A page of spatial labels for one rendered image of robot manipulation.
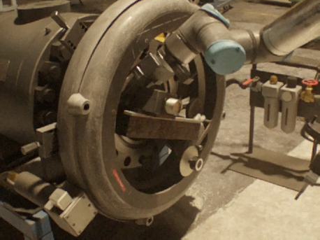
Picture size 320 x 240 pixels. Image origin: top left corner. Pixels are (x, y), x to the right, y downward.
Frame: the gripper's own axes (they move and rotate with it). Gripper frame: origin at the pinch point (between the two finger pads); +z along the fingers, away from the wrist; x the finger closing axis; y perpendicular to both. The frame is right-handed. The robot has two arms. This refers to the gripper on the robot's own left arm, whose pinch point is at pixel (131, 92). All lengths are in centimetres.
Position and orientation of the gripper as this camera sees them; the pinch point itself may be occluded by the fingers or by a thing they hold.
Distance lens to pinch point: 116.0
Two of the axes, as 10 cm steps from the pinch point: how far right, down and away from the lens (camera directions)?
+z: -7.2, 6.2, 3.1
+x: -4.2, -0.4, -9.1
